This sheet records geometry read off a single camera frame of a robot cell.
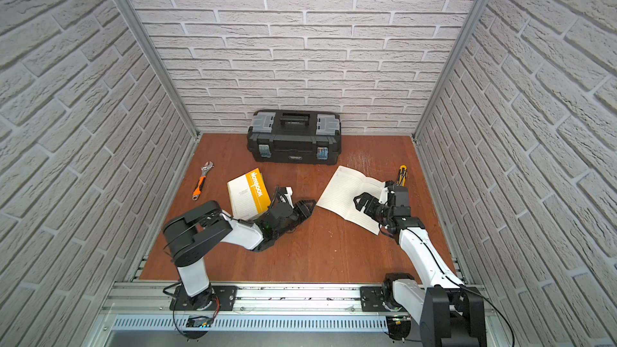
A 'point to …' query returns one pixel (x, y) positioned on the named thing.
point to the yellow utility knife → (403, 173)
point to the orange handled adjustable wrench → (197, 190)
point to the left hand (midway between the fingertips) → (320, 202)
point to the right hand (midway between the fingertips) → (366, 204)
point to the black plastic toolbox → (295, 136)
